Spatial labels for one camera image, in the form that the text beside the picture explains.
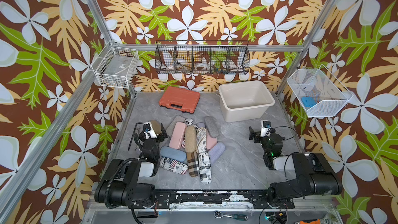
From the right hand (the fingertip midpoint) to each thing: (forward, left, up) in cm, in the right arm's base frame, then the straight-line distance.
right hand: (258, 126), depth 91 cm
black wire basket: (+37, +33, +23) cm, 55 cm away
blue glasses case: (-15, +50, -6) cm, 52 cm away
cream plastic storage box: (+26, 0, -6) cm, 27 cm away
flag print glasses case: (-21, +49, -6) cm, 54 cm away
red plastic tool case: (+25, +46, -4) cm, 53 cm away
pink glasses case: (-4, +48, -4) cm, 48 cm away
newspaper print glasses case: (-23, +32, -5) cm, 40 cm away
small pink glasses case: (-7, +28, -6) cm, 30 cm away
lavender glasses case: (-14, +26, -5) cm, 30 cm away
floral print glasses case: (-7, +34, -3) cm, 35 cm away
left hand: (-2, +61, +5) cm, 61 cm away
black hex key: (-2, +78, -9) cm, 79 cm away
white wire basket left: (+24, +83, +26) cm, 90 cm away
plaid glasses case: (-21, +38, -5) cm, 44 cm away
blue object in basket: (+4, -23, +17) cm, 29 cm away
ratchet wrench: (-43, +26, -8) cm, 51 cm away
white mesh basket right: (+9, -30, +19) cm, 36 cm away
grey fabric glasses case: (+2, +27, -3) cm, 27 cm away
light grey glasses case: (+5, +53, -6) cm, 54 cm away
